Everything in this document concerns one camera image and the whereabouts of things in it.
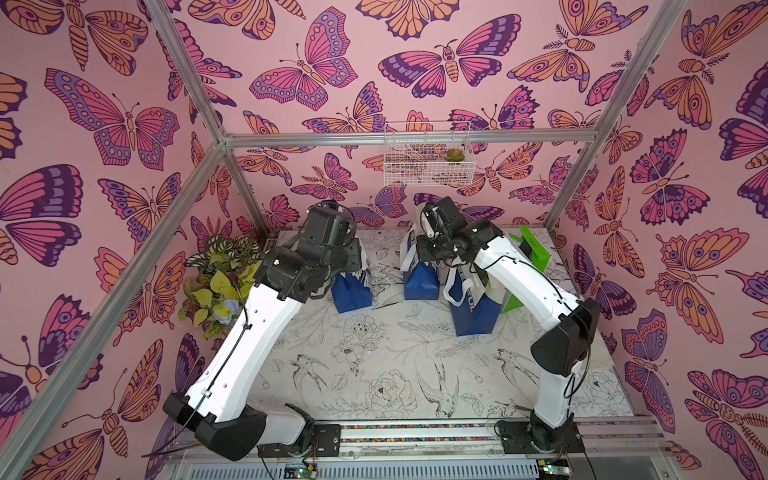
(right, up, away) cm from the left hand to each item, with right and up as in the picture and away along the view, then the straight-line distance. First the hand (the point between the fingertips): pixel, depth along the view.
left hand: (355, 247), depth 69 cm
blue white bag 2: (+18, -9, +23) cm, 31 cm away
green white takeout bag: (+47, -1, +10) cm, 47 cm away
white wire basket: (+22, +31, +27) cm, 46 cm away
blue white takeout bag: (+30, -14, +9) cm, 35 cm away
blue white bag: (-4, -13, +23) cm, 27 cm away
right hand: (+17, +1, +14) cm, 22 cm away
